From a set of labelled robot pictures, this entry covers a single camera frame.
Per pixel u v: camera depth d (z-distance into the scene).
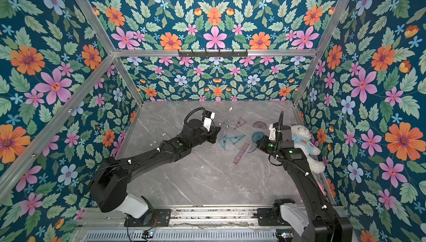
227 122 1.12
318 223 0.40
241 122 1.09
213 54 0.93
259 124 1.08
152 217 0.67
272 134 0.72
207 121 0.72
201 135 0.66
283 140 0.60
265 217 0.73
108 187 0.43
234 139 1.01
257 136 1.02
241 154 0.94
